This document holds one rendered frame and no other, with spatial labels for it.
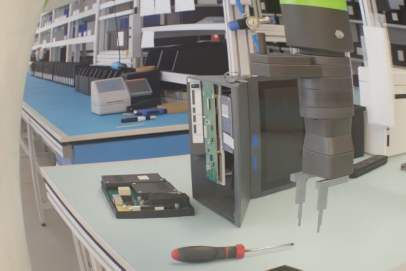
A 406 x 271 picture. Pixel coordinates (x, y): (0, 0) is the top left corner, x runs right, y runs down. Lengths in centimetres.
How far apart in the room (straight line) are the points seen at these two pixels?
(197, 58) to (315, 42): 276
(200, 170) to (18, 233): 88
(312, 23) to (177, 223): 54
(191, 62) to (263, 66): 275
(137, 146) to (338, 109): 209
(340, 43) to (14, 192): 43
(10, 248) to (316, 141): 43
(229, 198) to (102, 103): 198
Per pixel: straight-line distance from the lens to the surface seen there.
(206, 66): 355
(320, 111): 80
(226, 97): 123
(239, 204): 116
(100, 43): 497
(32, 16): 52
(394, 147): 164
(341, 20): 80
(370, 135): 168
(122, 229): 118
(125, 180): 144
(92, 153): 280
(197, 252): 97
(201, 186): 138
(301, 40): 79
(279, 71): 77
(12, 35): 50
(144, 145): 285
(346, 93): 81
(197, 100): 136
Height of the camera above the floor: 131
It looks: 8 degrees down
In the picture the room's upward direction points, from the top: 3 degrees counter-clockwise
